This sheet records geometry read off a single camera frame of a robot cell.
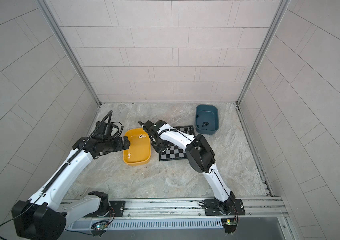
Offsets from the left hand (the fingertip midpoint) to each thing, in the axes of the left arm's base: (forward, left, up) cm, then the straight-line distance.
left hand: (127, 142), depth 79 cm
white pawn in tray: (-2, +2, -12) cm, 12 cm away
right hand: (+2, -18, -12) cm, 21 cm away
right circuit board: (-35, -51, -14) cm, 63 cm away
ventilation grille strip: (-34, -14, -14) cm, 40 cm away
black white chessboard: (+1, -25, -12) cm, 28 cm away
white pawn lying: (+11, -4, -13) cm, 18 cm away
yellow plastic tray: (-1, -4, -12) cm, 13 cm away
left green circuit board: (-36, +5, -9) cm, 37 cm away
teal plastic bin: (+26, -48, -13) cm, 56 cm away
